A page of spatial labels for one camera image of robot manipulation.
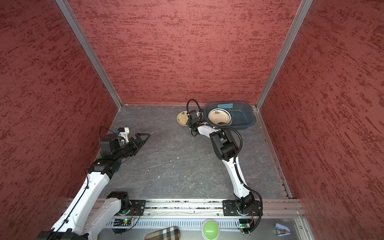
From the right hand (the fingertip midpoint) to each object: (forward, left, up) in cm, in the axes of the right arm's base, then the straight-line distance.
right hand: (190, 123), depth 109 cm
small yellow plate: (+6, +6, -1) cm, 8 cm away
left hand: (-27, +22, +19) cm, 39 cm away
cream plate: (+2, -23, +4) cm, 23 cm away
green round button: (-64, -9, +1) cm, 65 cm away
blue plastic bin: (+7, -42, -2) cm, 43 cm away
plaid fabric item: (-65, +9, +3) cm, 66 cm away
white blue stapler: (-65, -44, -1) cm, 79 cm away
